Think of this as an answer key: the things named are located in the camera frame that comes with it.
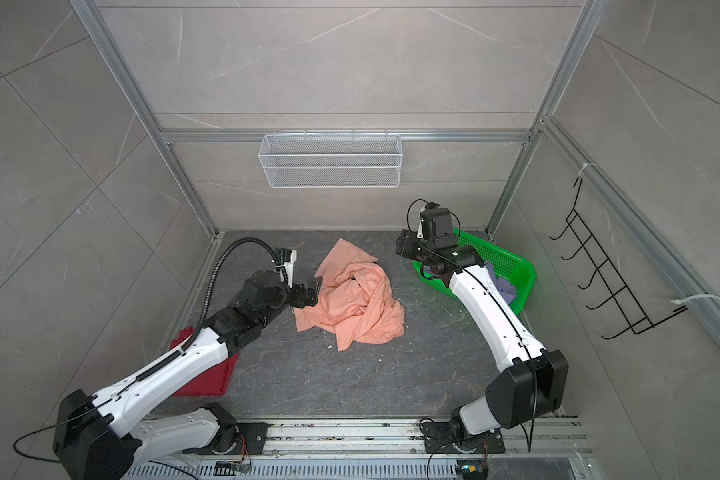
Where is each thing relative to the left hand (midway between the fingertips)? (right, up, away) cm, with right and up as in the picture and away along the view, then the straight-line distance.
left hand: (305, 269), depth 77 cm
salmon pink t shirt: (+12, -11, +18) cm, 24 cm away
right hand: (+27, +8, +3) cm, 28 cm away
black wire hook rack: (+72, +5, -4) cm, 72 cm away
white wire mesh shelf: (+4, +36, +24) cm, 43 cm away
